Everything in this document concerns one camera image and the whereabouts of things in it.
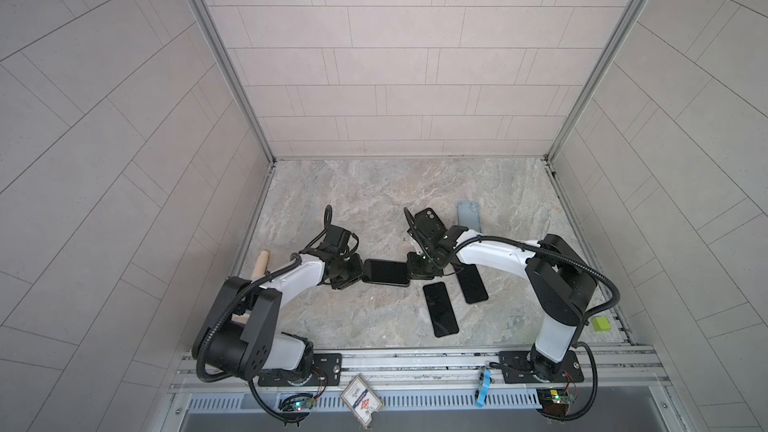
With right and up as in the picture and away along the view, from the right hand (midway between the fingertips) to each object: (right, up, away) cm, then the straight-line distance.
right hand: (405, 279), depth 84 cm
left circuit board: (-24, -20, -20) cm, 37 cm away
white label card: (-10, -21, -19) cm, 30 cm away
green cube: (+51, -9, -8) cm, 52 cm away
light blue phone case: (+22, +16, +18) cm, 33 cm away
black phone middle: (+10, -7, -4) cm, 12 cm away
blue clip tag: (+19, -18, -16) cm, 30 cm away
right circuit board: (+34, -23, -16) cm, 44 cm away
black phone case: (+8, +14, +14) cm, 21 cm away
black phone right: (+19, -1, -1) cm, 19 cm away
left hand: (-10, +2, +4) cm, 11 cm away
